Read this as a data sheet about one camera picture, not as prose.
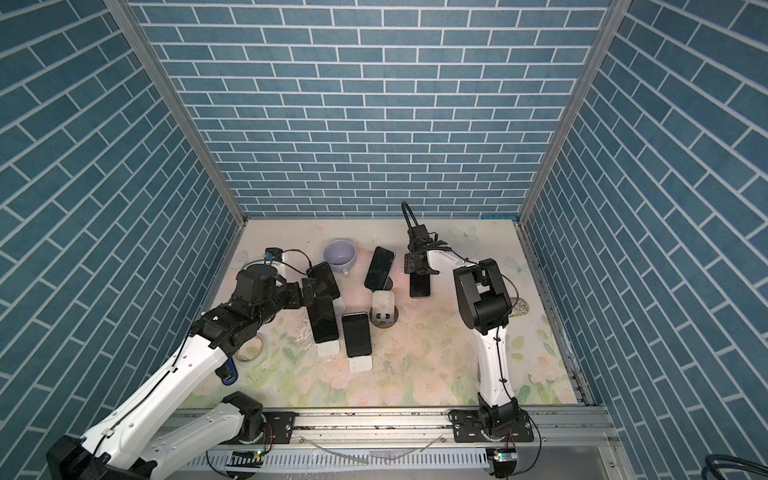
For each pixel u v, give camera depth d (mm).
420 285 1049
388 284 961
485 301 579
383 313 889
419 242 844
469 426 738
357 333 787
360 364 840
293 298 676
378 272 966
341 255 1053
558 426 756
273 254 653
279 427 728
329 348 865
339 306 937
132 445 399
